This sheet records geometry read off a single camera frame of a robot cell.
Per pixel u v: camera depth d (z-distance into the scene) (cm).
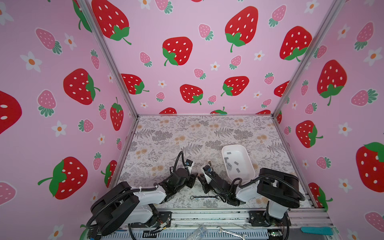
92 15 70
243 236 70
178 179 65
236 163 93
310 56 86
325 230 70
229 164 93
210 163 90
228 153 99
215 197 81
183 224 73
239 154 98
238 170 90
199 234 69
